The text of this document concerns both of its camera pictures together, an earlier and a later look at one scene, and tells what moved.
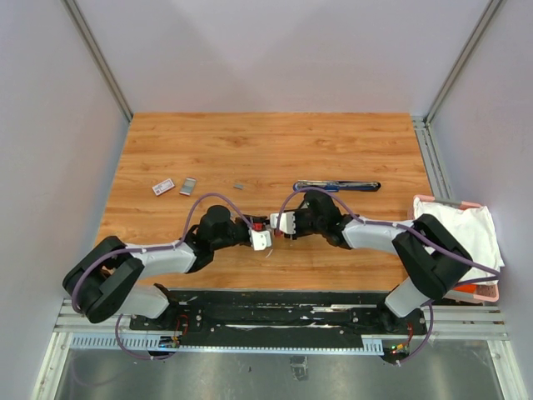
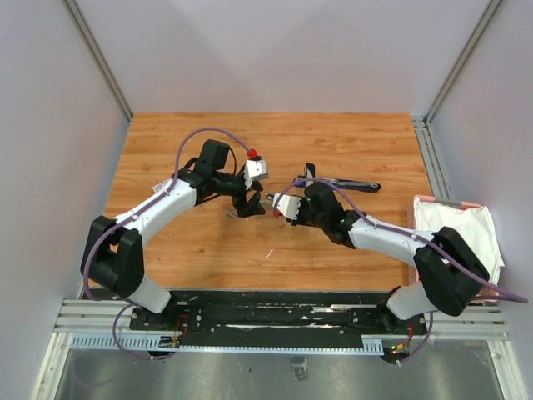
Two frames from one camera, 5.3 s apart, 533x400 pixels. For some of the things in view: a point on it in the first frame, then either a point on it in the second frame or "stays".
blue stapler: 336,186 stays
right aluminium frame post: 463,61 stays
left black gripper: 252,221 → 246,208
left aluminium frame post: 82,30 stays
